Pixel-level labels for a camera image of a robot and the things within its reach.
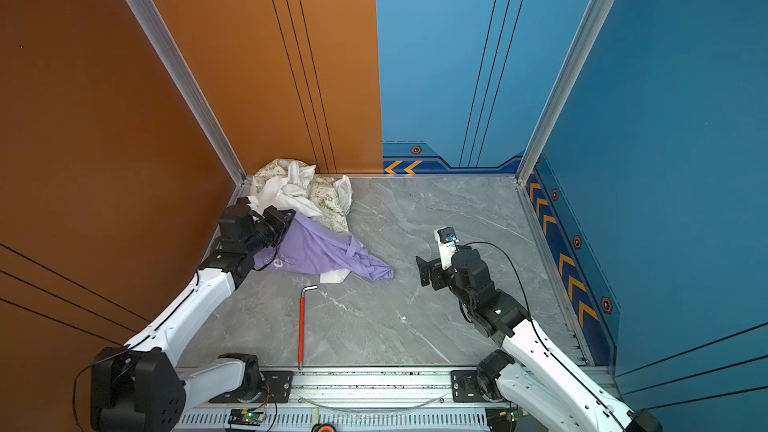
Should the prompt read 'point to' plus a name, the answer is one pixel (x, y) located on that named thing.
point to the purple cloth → (309, 247)
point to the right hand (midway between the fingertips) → (431, 252)
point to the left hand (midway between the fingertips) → (298, 206)
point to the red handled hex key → (301, 324)
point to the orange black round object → (323, 427)
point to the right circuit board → (501, 419)
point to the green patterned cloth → (323, 193)
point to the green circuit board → (247, 416)
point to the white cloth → (288, 192)
